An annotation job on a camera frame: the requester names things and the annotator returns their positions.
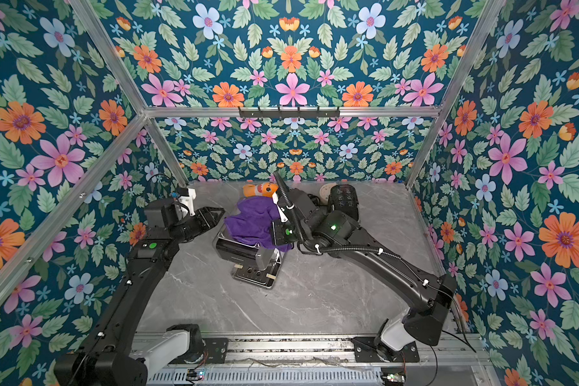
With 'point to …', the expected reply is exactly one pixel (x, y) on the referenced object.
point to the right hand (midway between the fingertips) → (275, 221)
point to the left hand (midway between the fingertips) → (224, 210)
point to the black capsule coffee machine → (343, 198)
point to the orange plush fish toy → (264, 189)
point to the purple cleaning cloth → (254, 222)
